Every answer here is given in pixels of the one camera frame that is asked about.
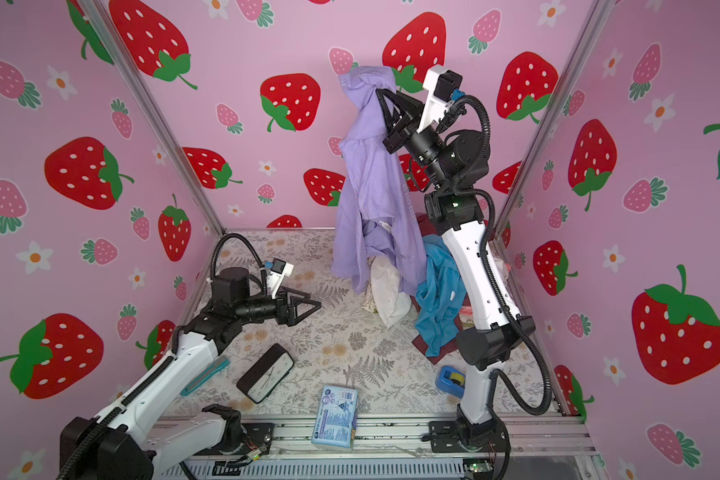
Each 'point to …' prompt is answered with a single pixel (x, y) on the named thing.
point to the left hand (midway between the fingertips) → (313, 301)
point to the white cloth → (389, 300)
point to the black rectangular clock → (266, 373)
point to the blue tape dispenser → (451, 381)
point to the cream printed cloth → (368, 302)
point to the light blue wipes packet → (334, 416)
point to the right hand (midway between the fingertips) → (377, 88)
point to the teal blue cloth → (440, 297)
